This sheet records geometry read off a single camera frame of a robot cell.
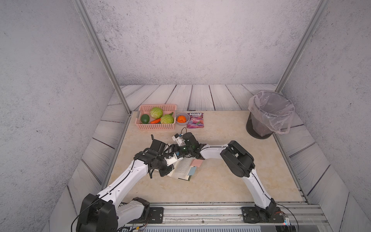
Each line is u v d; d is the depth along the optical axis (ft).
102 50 2.80
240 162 1.89
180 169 2.74
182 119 3.54
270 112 3.26
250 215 2.37
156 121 3.63
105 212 1.27
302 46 2.73
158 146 2.14
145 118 3.66
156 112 3.65
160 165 2.22
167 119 3.52
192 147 2.61
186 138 2.55
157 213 2.39
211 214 2.43
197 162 2.61
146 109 3.89
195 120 3.67
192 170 2.58
